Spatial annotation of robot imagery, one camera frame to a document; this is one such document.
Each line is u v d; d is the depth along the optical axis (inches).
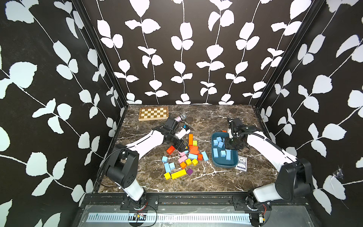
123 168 17.8
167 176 32.2
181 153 35.8
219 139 37.6
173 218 27.6
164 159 34.8
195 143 37.6
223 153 35.5
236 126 26.8
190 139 38.7
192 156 35.5
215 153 36.5
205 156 35.6
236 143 28.1
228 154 35.6
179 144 30.1
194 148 36.9
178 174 32.9
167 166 33.4
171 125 28.2
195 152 36.4
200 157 35.6
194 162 34.1
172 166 33.5
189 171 33.1
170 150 35.7
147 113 43.6
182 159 35.2
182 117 42.3
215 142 37.6
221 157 35.6
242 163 34.5
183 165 33.9
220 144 37.1
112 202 29.5
